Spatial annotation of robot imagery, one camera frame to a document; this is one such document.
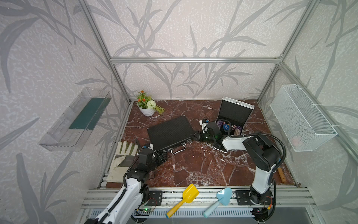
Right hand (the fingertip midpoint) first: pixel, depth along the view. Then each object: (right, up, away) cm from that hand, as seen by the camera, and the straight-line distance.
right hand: (192, 135), depth 94 cm
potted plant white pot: (-32, +20, +5) cm, 38 cm away
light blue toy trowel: (+17, -30, -19) cm, 39 cm away
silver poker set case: (+29, +13, +5) cm, 32 cm away
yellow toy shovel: (-2, -30, -18) cm, 35 cm away
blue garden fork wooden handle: (+52, -21, -13) cm, 58 cm away
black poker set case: (-13, 0, -5) cm, 14 cm away
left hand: (-17, -11, -8) cm, 22 cm away
